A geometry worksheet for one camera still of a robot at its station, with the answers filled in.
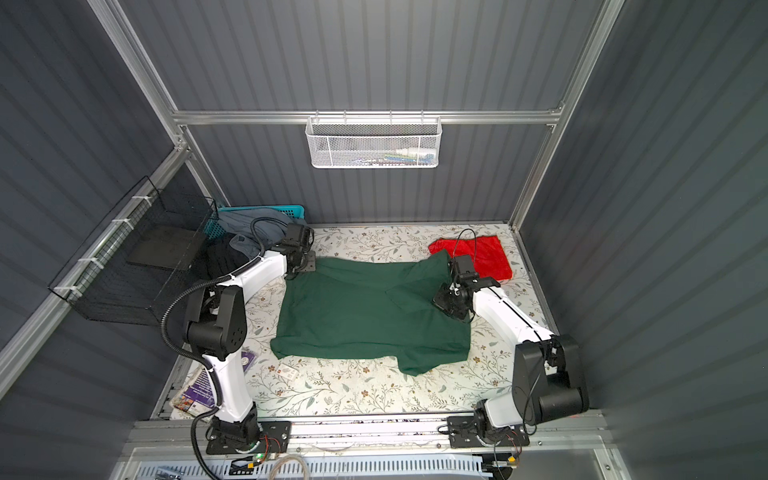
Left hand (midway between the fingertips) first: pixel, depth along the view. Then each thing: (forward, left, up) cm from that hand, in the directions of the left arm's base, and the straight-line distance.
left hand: (302, 261), depth 99 cm
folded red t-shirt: (+3, -65, -3) cm, 65 cm away
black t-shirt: (-2, +25, +5) cm, 25 cm away
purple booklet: (-40, +23, -6) cm, 47 cm away
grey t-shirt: (+14, +18, +1) cm, 23 cm away
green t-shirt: (-15, -19, -7) cm, 25 cm away
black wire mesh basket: (-16, +36, +20) cm, 44 cm away
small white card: (-34, +2, -7) cm, 35 cm away
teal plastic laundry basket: (+18, +36, -2) cm, 40 cm away
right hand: (-20, -44, 0) cm, 48 cm away
